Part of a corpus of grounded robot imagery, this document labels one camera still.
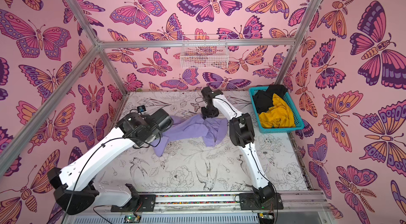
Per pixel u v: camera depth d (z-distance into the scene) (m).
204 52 0.95
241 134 0.66
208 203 0.75
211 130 0.96
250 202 0.73
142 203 0.73
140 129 0.45
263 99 1.07
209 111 0.88
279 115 0.94
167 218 0.70
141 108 0.60
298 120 0.92
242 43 1.59
